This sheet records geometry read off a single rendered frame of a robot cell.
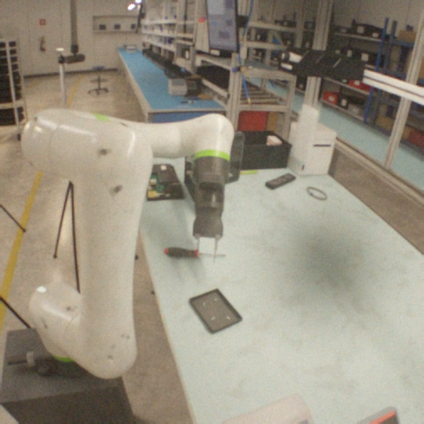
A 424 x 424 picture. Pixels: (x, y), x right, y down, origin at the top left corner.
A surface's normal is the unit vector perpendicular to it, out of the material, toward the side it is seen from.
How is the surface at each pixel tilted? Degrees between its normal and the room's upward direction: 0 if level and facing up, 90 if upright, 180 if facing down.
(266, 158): 90
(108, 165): 73
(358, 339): 0
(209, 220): 42
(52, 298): 1
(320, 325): 0
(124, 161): 67
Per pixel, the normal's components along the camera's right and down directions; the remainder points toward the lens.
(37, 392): 0.07, -0.84
